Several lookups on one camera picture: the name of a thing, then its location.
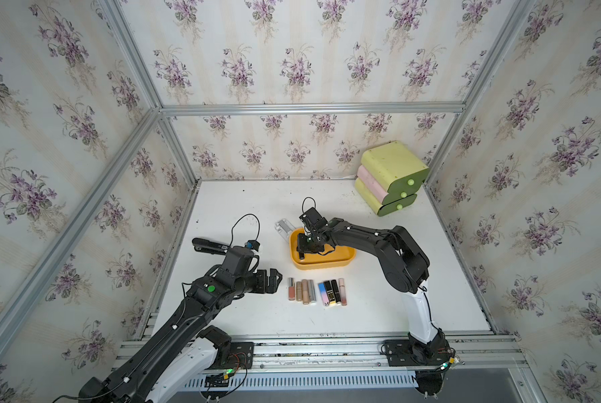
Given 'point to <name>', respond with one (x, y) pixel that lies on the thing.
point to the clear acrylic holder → (284, 227)
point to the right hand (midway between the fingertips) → (300, 249)
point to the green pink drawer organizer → (389, 176)
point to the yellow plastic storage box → (331, 258)
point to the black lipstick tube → (301, 255)
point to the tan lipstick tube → (305, 295)
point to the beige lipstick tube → (299, 290)
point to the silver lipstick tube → (311, 291)
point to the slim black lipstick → (336, 291)
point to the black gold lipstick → (330, 292)
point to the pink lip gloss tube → (342, 292)
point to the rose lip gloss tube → (291, 289)
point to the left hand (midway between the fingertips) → (273, 278)
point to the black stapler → (204, 245)
